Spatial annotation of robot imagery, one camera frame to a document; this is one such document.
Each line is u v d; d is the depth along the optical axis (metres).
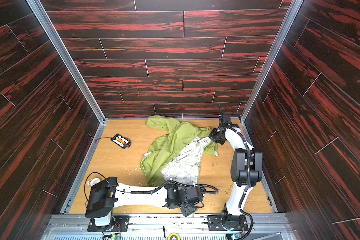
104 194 0.48
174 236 0.69
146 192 0.49
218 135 0.82
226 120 0.77
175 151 0.96
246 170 0.43
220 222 0.73
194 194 0.57
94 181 0.86
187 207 0.65
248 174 0.43
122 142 1.05
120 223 0.73
